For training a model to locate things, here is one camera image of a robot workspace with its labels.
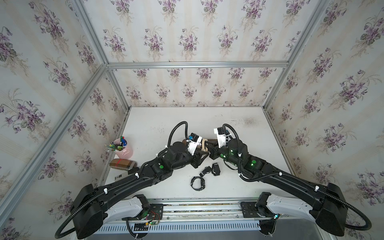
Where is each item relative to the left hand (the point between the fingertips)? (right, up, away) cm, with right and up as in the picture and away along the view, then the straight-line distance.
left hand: (207, 152), depth 71 cm
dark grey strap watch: (+1, -14, +15) cm, 20 cm away
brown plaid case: (-48, -10, +15) cm, 51 cm away
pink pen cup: (-47, -2, +13) cm, 49 cm away
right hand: (0, +4, +1) cm, 4 cm away
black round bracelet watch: (-2, -19, +8) cm, 20 cm away
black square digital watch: (+6, -12, +12) cm, 18 cm away
